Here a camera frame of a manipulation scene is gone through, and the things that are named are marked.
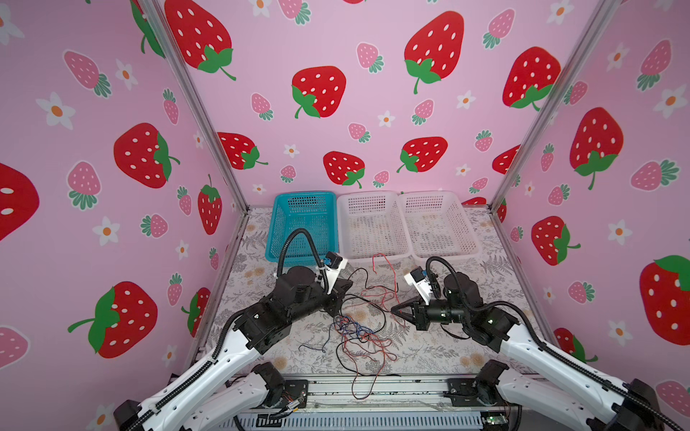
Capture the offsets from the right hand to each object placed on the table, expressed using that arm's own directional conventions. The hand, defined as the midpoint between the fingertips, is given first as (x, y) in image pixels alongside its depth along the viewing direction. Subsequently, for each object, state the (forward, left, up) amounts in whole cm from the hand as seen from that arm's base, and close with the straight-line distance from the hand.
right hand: (391, 311), depth 70 cm
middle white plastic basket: (+45, +9, -17) cm, 49 cm away
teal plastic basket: (+51, +35, -17) cm, 64 cm away
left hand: (+3, +11, +7) cm, 13 cm away
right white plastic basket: (+50, -20, -19) cm, 57 cm away
